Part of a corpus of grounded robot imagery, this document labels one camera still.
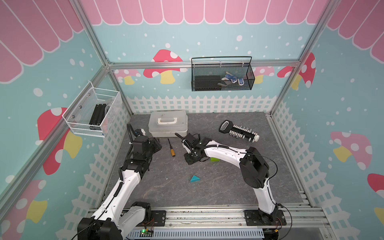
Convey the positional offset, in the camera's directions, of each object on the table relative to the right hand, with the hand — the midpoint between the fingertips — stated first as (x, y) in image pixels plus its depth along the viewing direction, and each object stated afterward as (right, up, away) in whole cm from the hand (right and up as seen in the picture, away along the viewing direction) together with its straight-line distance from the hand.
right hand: (188, 160), depth 90 cm
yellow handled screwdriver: (-12, +5, +10) cm, 16 cm away
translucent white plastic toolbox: (-16, +22, +10) cm, 29 cm away
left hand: (-17, +11, -7) cm, 22 cm away
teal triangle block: (+4, -10, -3) cm, 12 cm away
